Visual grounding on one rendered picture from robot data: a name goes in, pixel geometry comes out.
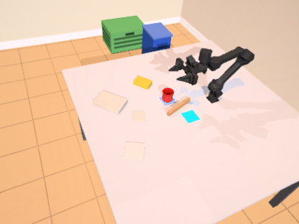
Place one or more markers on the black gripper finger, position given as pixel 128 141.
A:
pixel 175 68
pixel 186 78

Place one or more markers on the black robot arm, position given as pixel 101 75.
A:
pixel 243 57

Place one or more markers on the orange flat bar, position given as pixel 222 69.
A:
pixel 178 106

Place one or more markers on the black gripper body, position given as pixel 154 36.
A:
pixel 187 69

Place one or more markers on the yellow rectangular block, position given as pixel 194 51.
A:
pixel 143 82

